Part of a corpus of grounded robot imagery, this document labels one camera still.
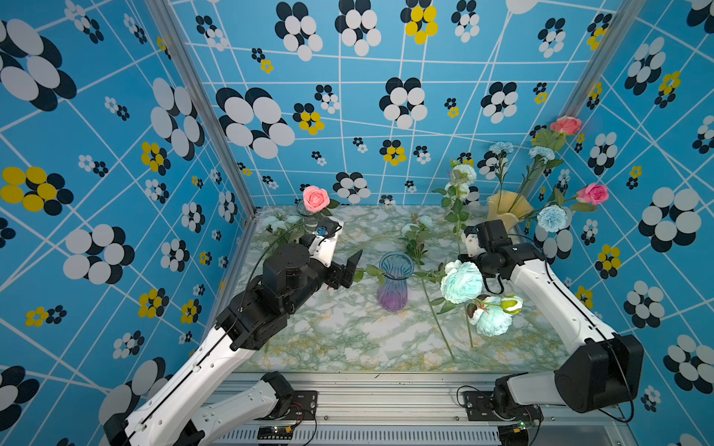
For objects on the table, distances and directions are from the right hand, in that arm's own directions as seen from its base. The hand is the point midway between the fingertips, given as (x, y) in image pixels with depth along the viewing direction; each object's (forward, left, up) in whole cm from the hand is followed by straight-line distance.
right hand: (464, 266), depth 83 cm
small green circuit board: (-40, +54, -18) cm, 70 cm away
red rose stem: (-9, +31, +10) cm, 34 cm away
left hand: (-8, +34, +23) cm, 42 cm away
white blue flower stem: (+22, +11, -14) cm, 28 cm away
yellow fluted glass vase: (+24, -21, +2) cm, 32 cm away
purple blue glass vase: (-1, +21, +2) cm, 21 cm away
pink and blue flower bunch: (+4, -20, +18) cm, 27 cm away
